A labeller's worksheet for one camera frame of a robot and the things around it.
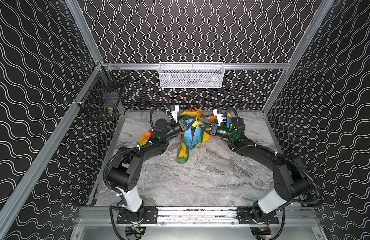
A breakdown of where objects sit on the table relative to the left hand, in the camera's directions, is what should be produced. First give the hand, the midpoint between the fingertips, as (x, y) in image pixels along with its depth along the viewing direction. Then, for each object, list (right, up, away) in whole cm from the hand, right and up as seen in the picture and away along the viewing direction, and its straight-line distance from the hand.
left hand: (200, 119), depth 76 cm
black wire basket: (-61, +13, +18) cm, 65 cm away
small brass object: (-49, +5, +6) cm, 50 cm away
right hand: (0, -4, +3) cm, 5 cm away
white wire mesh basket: (-3, +41, +54) cm, 68 cm away
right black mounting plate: (+21, -48, -3) cm, 52 cm away
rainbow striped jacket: (-1, -6, +7) cm, 9 cm away
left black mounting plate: (-25, -48, -2) cm, 54 cm away
